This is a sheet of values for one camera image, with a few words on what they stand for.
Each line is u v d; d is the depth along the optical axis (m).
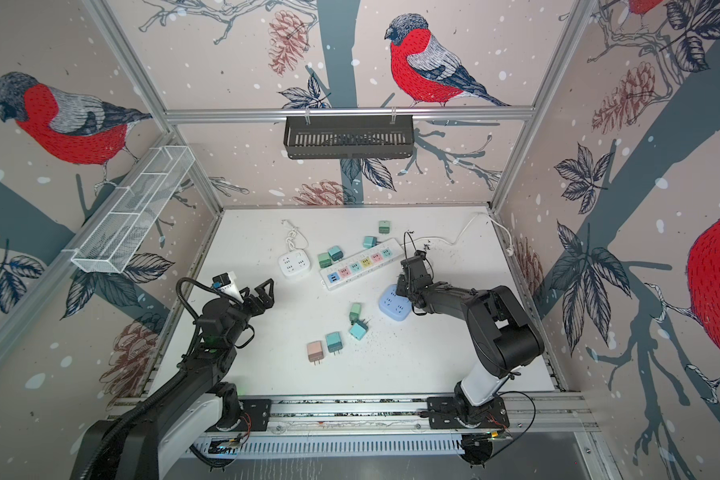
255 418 0.73
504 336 0.47
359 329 0.87
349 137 1.07
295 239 1.10
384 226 1.14
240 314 0.68
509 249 1.10
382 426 0.73
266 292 0.79
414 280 0.75
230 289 0.75
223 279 0.73
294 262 1.01
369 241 1.08
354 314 0.88
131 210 0.78
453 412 0.73
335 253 1.04
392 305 0.90
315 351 0.83
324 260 1.04
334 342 0.84
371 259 1.01
